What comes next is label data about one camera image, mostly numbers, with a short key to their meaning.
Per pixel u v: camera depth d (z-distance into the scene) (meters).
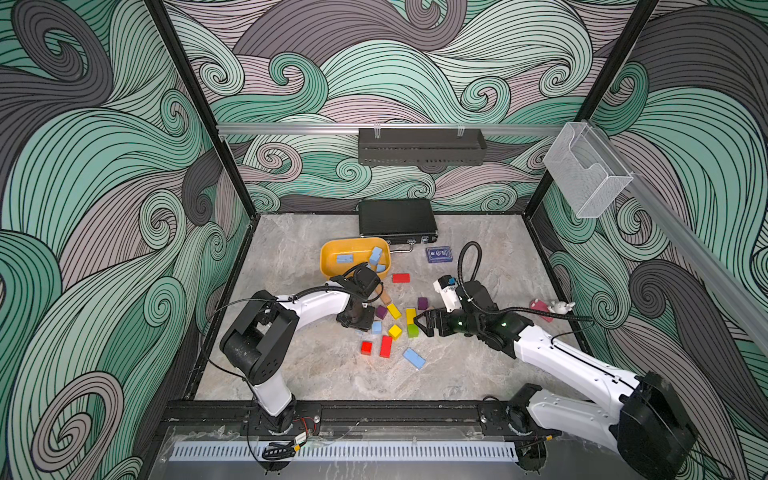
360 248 1.07
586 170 0.78
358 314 0.76
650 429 0.38
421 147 0.97
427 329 0.72
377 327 0.87
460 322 0.68
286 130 1.79
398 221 1.13
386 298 0.95
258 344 0.46
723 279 0.54
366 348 0.84
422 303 0.93
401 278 1.01
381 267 1.01
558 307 0.86
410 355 0.83
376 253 1.04
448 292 0.73
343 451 0.70
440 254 1.06
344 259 1.04
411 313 0.92
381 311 0.92
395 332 0.86
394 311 0.92
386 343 0.86
